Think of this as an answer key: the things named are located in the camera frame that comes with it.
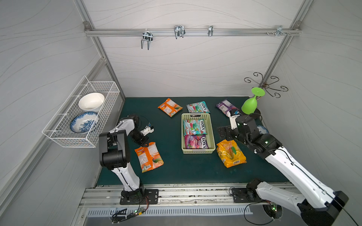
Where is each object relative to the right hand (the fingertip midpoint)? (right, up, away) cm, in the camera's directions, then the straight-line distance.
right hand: (188, 125), depth 99 cm
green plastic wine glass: (+38, +14, -14) cm, 42 cm away
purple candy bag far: (+32, +14, +14) cm, 37 cm away
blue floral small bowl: (+52, -3, -1) cm, 52 cm away
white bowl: (-52, +16, -26) cm, 60 cm away
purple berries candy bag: (+7, -10, -7) cm, 14 cm away
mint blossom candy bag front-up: (+10, +14, +13) cm, 22 cm away
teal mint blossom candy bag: (+4, -1, 0) cm, 5 cm away
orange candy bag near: (-24, -18, -12) cm, 33 cm away
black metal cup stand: (+47, +26, -14) cm, 55 cm away
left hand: (-16, +4, -22) cm, 27 cm away
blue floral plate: (-50, +5, -34) cm, 61 cm away
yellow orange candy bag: (+26, -16, -13) cm, 33 cm away
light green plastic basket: (+15, -7, -3) cm, 17 cm away
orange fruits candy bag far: (-14, +13, +13) cm, 24 cm away
